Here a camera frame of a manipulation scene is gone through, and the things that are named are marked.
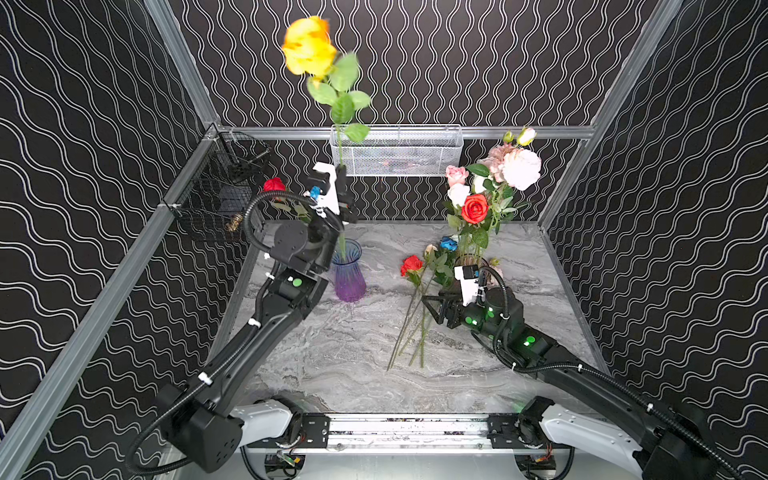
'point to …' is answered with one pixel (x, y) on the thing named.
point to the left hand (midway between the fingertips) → (345, 164)
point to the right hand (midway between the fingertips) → (432, 296)
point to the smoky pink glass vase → (471, 259)
